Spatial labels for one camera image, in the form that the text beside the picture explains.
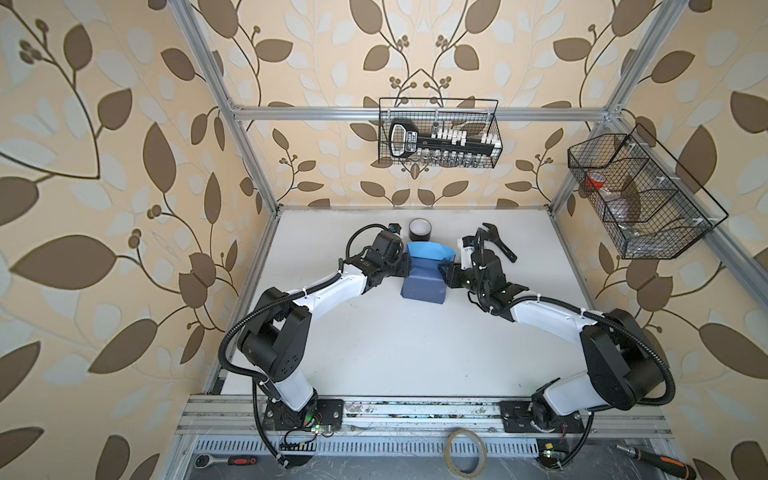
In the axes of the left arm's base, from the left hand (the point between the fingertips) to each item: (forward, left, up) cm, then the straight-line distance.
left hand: (409, 257), depth 89 cm
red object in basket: (+14, -50, +18) cm, 55 cm away
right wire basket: (+2, -60, +21) cm, 63 cm away
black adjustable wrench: (+21, -32, -13) cm, 41 cm away
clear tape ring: (-48, -17, -11) cm, 52 cm away
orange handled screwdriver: (-47, -59, -12) cm, 77 cm away
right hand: (-2, -11, -2) cm, 12 cm away
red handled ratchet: (-50, +47, -13) cm, 70 cm away
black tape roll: (+23, -5, -14) cm, 28 cm away
